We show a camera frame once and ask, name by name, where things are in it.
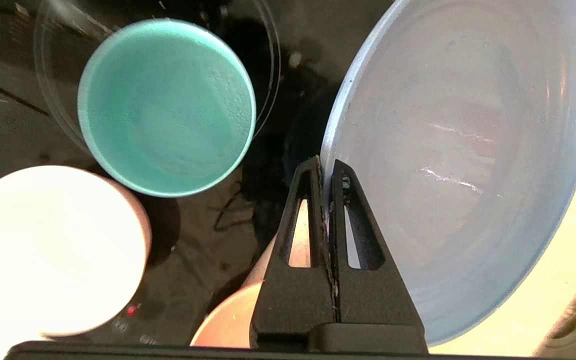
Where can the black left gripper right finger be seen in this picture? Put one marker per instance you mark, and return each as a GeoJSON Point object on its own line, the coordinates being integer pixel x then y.
{"type": "Point", "coordinates": [378, 310]}

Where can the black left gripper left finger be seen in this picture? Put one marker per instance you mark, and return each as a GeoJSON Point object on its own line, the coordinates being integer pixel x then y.
{"type": "Point", "coordinates": [293, 310]}

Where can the pink plate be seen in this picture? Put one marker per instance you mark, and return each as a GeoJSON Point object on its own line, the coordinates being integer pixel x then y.
{"type": "Point", "coordinates": [228, 320]}

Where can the grey-blue plate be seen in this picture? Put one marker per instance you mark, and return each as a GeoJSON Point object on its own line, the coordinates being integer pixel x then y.
{"type": "Point", "coordinates": [468, 175]}

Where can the teal bowl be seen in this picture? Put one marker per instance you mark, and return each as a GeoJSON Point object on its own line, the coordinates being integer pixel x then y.
{"type": "Point", "coordinates": [168, 110]}

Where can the pale pink bowl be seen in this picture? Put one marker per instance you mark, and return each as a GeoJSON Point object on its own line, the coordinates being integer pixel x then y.
{"type": "Point", "coordinates": [53, 250]}

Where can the black induction cooktop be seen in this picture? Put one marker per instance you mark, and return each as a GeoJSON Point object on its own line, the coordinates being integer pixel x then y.
{"type": "Point", "coordinates": [208, 240]}

